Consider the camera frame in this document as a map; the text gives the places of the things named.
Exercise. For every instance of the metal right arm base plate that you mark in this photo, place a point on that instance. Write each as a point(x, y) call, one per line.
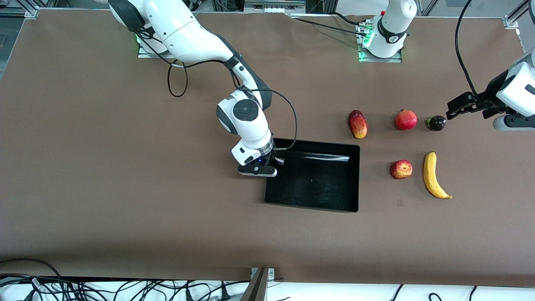
point(146, 54)

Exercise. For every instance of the grey metal device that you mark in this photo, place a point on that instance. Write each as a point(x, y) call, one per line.
point(273, 6)

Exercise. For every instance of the red yellow apple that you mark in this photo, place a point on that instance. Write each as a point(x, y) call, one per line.
point(401, 169)

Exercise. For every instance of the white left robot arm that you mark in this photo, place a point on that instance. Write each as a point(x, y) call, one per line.
point(391, 29)

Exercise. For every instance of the aluminium frame profile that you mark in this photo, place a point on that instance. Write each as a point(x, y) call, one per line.
point(25, 13)

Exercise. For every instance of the red pomegranate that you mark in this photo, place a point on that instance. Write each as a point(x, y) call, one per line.
point(406, 120)

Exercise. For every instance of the silver metal bracket plate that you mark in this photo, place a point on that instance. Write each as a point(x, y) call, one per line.
point(271, 274)

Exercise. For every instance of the yellow banana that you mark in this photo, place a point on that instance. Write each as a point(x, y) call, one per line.
point(430, 173)

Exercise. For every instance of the black plastic box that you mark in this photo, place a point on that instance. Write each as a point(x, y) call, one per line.
point(317, 184)

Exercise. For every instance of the dark grey metal bar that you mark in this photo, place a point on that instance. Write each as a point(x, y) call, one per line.
point(256, 290)

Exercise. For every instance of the dark purple mangosteen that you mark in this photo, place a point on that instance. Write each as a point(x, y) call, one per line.
point(437, 123)

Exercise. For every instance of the red yellow mango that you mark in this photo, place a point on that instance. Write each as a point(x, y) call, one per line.
point(358, 124)

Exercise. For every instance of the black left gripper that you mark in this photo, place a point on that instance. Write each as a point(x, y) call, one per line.
point(490, 97)

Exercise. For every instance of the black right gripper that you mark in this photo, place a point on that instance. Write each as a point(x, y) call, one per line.
point(273, 158)

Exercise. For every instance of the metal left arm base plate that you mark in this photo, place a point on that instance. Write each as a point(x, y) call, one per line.
point(397, 58)

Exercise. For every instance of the aluminium corner bracket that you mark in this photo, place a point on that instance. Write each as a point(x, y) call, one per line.
point(510, 23)

